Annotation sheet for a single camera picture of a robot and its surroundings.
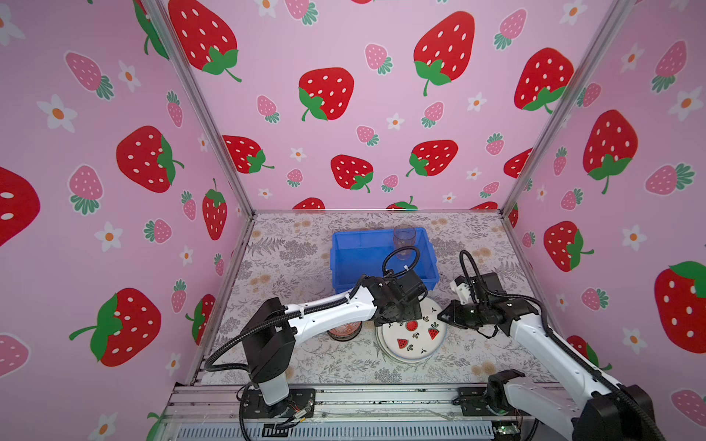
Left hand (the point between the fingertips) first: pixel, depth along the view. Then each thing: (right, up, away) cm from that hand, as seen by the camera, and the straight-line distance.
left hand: (410, 316), depth 79 cm
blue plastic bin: (-17, +16, +30) cm, 38 cm away
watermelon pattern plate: (+1, -8, +1) cm, 8 cm away
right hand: (+9, -1, +2) cm, 9 cm away
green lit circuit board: (+24, -28, -8) cm, 37 cm away
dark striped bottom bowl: (-19, -5, +1) cm, 19 cm away
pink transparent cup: (+2, +24, +23) cm, 33 cm away
